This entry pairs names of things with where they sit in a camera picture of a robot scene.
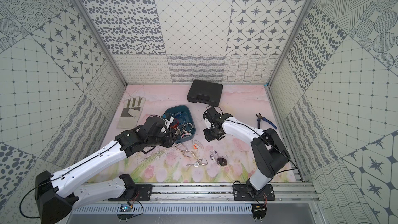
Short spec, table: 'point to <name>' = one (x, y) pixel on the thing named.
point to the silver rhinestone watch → (201, 162)
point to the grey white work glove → (131, 111)
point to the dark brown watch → (222, 162)
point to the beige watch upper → (181, 147)
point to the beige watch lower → (188, 154)
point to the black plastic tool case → (205, 92)
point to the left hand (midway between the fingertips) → (178, 139)
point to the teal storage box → (183, 125)
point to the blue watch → (180, 114)
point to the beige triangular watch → (190, 129)
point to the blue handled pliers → (259, 116)
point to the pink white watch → (185, 135)
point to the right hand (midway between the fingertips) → (210, 138)
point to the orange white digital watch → (196, 144)
